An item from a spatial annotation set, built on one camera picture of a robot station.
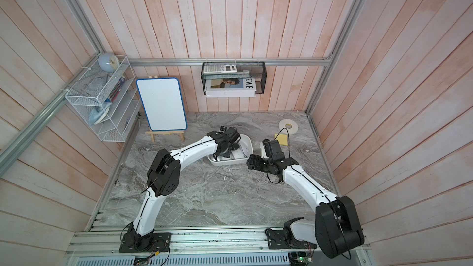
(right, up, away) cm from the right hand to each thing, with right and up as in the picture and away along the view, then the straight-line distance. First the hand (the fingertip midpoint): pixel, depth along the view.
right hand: (254, 161), depth 88 cm
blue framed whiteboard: (-47, +30, +5) cm, 56 cm away
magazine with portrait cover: (-12, +37, +5) cm, 39 cm away
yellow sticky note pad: (+20, +10, +24) cm, 33 cm away
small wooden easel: (-49, +14, +14) cm, 52 cm away
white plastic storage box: (-5, +3, +10) cm, 11 cm away
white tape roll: (+26, +15, +25) cm, 39 cm away
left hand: (-19, +4, +8) cm, 21 cm away
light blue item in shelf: (-71, +23, -7) cm, 75 cm away
